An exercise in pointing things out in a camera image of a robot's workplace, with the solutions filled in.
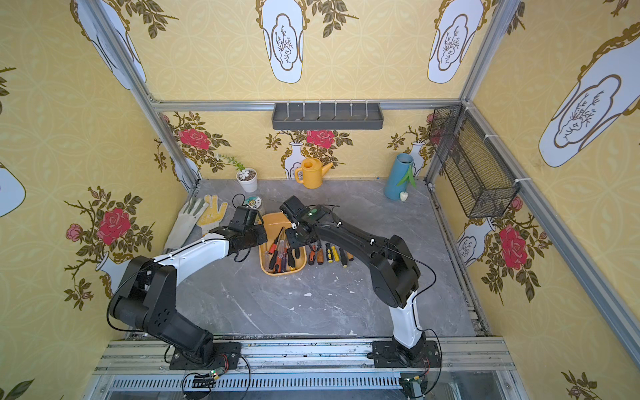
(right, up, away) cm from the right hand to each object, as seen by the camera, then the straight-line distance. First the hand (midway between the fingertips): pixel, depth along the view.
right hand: (303, 233), depth 90 cm
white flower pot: (-26, +21, +19) cm, 39 cm away
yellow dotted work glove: (-40, +5, +18) cm, 45 cm away
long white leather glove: (-52, +2, +17) cm, 55 cm away
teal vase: (+38, +21, +14) cm, 46 cm away
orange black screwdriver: (+3, -9, +4) cm, 10 cm away
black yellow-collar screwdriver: (+10, -9, +4) cm, 14 cm away
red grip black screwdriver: (-12, -7, +5) cm, 15 cm away
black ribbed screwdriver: (+15, -10, +4) cm, 18 cm away
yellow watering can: (+1, +23, +24) cm, 33 cm away
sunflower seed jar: (-21, +11, +13) cm, 28 cm away
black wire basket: (+54, +18, -15) cm, 59 cm away
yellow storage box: (-13, +2, +15) cm, 20 cm away
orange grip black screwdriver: (+17, -9, +3) cm, 20 cm away
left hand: (-18, -1, +5) cm, 19 cm away
